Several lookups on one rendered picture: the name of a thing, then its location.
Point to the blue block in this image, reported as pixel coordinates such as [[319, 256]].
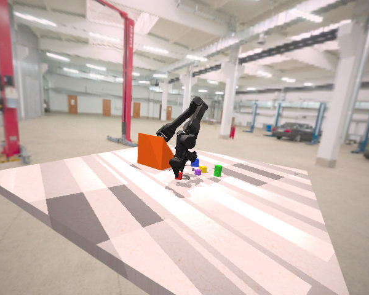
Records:
[[196, 163]]

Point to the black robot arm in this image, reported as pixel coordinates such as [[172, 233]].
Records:
[[191, 128]]

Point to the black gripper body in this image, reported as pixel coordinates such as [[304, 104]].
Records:
[[177, 159]]

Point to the yellow block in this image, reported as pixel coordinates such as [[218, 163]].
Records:
[[203, 169]]

